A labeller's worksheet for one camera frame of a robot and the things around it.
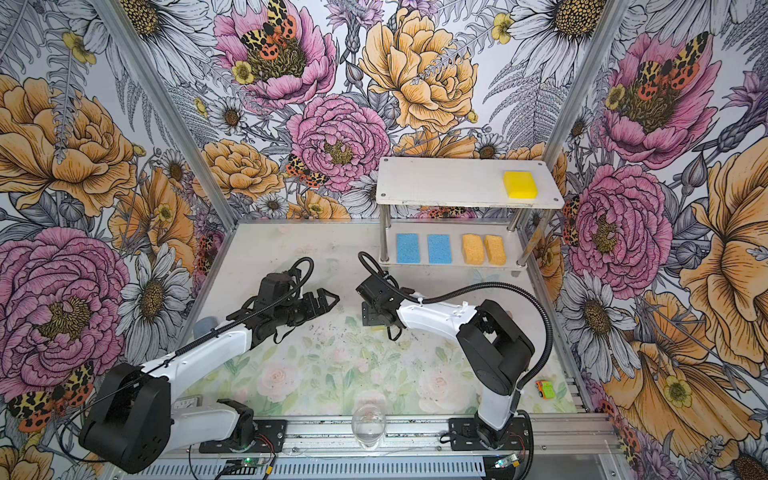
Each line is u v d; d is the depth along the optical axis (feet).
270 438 2.41
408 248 3.43
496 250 3.34
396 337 2.40
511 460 2.34
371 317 2.67
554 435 2.52
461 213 4.16
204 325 3.00
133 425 1.33
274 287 2.18
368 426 2.54
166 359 1.56
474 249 3.35
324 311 2.51
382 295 2.31
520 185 2.68
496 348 1.54
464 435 2.43
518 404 1.81
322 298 2.55
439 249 3.43
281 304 2.06
